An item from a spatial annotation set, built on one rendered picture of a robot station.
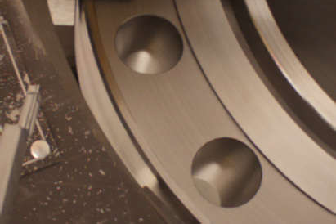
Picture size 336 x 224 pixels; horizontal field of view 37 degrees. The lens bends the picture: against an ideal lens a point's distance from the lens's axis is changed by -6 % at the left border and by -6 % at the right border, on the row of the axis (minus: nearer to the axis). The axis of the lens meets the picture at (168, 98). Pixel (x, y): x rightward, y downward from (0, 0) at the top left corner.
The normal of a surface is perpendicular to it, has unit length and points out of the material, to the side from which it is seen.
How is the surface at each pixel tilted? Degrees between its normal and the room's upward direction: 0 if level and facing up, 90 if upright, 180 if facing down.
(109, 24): 90
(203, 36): 90
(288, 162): 90
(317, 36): 31
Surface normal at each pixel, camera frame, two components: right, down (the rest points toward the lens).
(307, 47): -0.39, 0.81
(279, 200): 0.18, -0.40
